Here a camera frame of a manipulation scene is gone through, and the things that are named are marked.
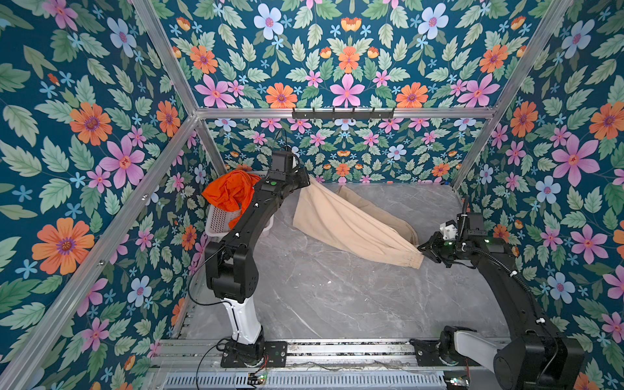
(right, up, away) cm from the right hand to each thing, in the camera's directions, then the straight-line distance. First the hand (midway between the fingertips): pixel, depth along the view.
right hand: (419, 246), depth 79 cm
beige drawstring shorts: (-26, +9, +9) cm, 29 cm away
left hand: (-37, +28, +5) cm, 47 cm away
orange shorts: (-74, +21, +28) cm, 82 cm away
